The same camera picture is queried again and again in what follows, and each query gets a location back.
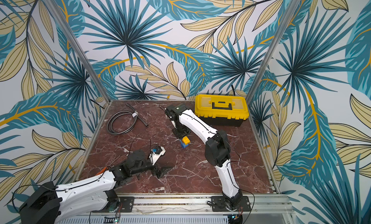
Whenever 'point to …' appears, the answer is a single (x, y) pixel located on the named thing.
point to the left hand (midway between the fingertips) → (167, 162)
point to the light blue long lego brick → (183, 145)
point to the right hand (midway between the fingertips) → (183, 135)
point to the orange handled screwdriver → (106, 167)
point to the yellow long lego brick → (186, 140)
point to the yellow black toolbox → (221, 109)
